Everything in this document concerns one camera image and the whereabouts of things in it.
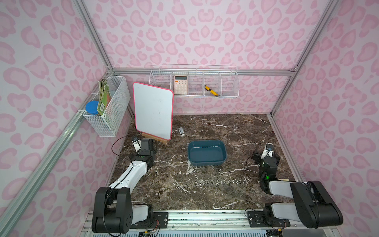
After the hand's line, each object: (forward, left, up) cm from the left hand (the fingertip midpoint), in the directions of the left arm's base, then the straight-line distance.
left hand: (141, 148), depth 88 cm
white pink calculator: (+35, -23, +20) cm, 46 cm away
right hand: (0, -74, 0) cm, 74 cm away
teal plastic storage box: (+4, -38, -12) cm, 40 cm away
